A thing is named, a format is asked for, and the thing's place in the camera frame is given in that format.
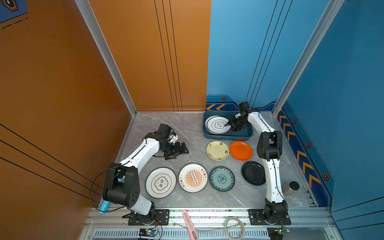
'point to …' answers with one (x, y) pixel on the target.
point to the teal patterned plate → (222, 178)
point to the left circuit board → (147, 232)
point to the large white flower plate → (160, 183)
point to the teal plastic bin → (245, 133)
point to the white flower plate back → (215, 124)
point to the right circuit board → (276, 233)
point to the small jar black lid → (290, 188)
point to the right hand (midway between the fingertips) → (225, 125)
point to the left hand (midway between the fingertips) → (183, 152)
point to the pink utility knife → (192, 230)
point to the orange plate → (241, 151)
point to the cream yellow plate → (217, 150)
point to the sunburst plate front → (192, 177)
